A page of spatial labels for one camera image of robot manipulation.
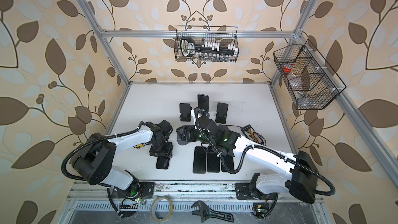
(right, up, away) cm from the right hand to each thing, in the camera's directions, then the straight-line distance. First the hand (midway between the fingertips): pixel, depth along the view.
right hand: (182, 131), depth 71 cm
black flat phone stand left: (-2, +8, +26) cm, 27 cm away
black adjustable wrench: (+10, -35, -2) cm, 37 cm away
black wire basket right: (+61, +23, +2) cm, 66 cm away
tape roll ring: (-13, -33, -3) cm, 35 cm away
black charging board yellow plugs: (+37, -5, +22) cm, 44 cm away
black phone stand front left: (+1, +1, -8) cm, 8 cm away
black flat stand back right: (+21, +4, +26) cm, 33 cm away
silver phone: (-12, -19, +11) cm, 25 cm away
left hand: (-10, -16, +14) cm, 24 cm away
